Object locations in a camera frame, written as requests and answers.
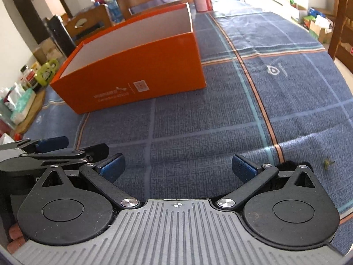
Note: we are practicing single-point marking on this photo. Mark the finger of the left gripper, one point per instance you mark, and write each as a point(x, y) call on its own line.
point(51, 144)
point(96, 152)

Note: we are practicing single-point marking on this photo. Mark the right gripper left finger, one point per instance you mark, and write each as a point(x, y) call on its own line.
point(63, 210)

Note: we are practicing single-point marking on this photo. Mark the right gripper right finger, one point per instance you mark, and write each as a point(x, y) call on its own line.
point(283, 205)

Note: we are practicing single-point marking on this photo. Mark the tissue pack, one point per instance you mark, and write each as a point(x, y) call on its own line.
point(22, 107)

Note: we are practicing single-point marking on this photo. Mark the medicine bottle white label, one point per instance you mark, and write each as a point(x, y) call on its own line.
point(28, 75)

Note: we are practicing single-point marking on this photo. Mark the green panda mug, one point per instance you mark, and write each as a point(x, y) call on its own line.
point(46, 73)

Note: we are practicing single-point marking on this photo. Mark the orange cardboard box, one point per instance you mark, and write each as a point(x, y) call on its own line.
point(151, 55)

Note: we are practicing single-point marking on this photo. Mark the blue plaid tablecloth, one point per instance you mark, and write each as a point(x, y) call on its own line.
point(273, 94)

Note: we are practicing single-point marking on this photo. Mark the wooden chair left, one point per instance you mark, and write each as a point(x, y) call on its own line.
point(89, 23)

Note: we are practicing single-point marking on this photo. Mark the wooden chair near shelf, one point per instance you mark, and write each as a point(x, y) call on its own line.
point(342, 38)

